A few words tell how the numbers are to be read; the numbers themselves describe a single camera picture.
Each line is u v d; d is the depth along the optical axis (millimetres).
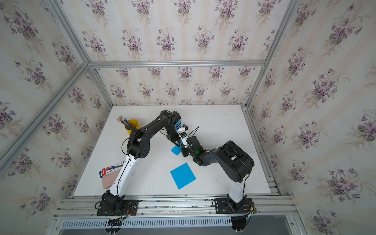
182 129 954
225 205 717
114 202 636
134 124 983
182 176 842
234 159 518
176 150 946
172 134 885
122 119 882
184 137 834
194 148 742
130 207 729
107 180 820
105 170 843
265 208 759
